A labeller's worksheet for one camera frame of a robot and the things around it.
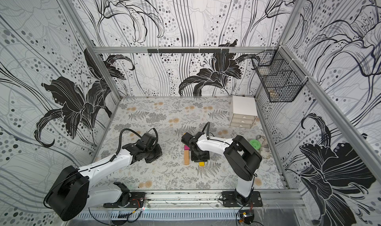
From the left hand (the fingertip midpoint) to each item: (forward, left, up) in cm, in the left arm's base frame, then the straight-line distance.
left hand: (165, 156), depth 86 cm
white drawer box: (+27, -49, +11) cm, 57 cm away
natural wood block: (-1, -13, -1) cm, 13 cm away
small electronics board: (-27, -44, -3) cm, 52 cm away
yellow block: (-3, -22, -1) cm, 22 cm away
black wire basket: (+39, -68, +29) cm, 84 cm away
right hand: (0, -21, -4) cm, 22 cm away
